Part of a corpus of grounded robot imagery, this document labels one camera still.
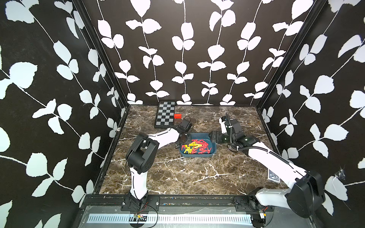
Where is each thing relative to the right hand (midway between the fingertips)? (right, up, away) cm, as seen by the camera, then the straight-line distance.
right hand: (214, 131), depth 83 cm
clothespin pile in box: (-10, -12, +12) cm, 19 cm away
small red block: (-24, +10, +29) cm, 39 cm away
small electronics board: (-41, -42, -13) cm, 60 cm away
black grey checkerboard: (-34, +11, +28) cm, 45 cm away
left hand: (-15, -6, +13) cm, 21 cm away
